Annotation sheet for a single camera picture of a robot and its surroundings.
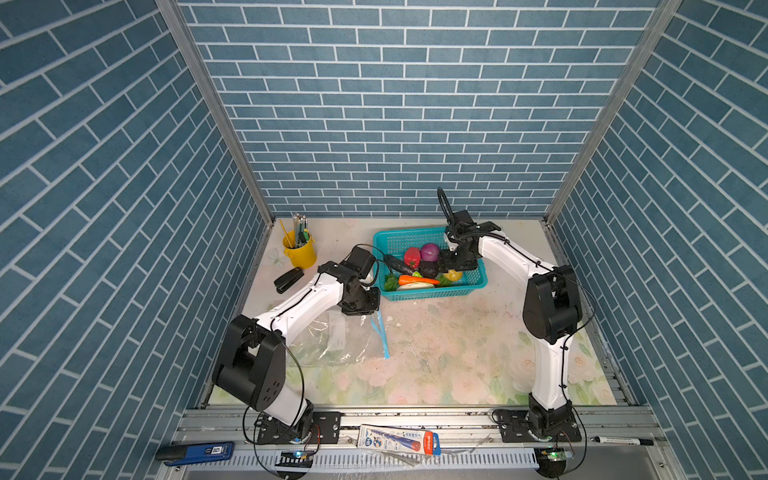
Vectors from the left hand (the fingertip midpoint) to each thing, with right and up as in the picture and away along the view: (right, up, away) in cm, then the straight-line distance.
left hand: (377, 309), depth 85 cm
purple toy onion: (+17, +16, +18) cm, 29 cm away
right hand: (+22, +12, +12) cm, 28 cm away
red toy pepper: (+11, +14, +17) cm, 24 cm away
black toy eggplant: (+6, +12, +17) cm, 21 cm away
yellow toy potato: (+23, +9, +6) cm, 26 cm away
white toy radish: (+12, +5, +11) cm, 17 cm away
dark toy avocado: (+17, +10, +14) cm, 24 cm away
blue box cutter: (-42, -29, -18) cm, 54 cm away
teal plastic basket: (+5, +20, +20) cm, 28 cm away
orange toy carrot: (+8, +7, +14) cm, 17 cm away
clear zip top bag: (-12, -9, +1) cm, 15 cm away
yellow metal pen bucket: (-27, +14, +15) cm, 34 cm away
